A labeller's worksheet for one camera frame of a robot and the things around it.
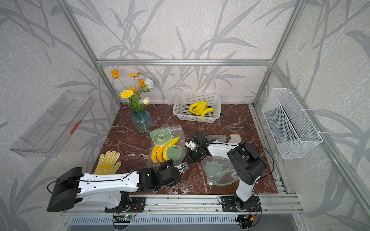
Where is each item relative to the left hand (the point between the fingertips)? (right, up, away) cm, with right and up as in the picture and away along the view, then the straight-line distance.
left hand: (177, 170), depth 79 cm
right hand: (+2, +3, +6) cm, 7 cm away
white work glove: (+38, +14, +21) cm, 45 cm away
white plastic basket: (0, +44, +41) cm, 60 cm away
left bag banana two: (-10, +6, +10) cm, 15 cm away
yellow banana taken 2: (+8, +39, +38) cm, 55 cm away
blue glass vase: (-26, +27, +18) cm, 42 cm away
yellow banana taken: (+19, +34, +35) cm, 53 cm away
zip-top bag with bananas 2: (-8, +13, +13) cm, 20 cm away
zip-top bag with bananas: (+24, -2, +4) cm, 24 cm away
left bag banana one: (-7, +11, +15) cm, 20 cm away
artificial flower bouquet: (-26, +42, +4) cm, 50 cm away
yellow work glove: (-45, 0, +10) cm, 46 cm away
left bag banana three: (-16, +6, +10) cm, 20 cm away
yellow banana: (+14, +37, +37) cm, 54 cm away
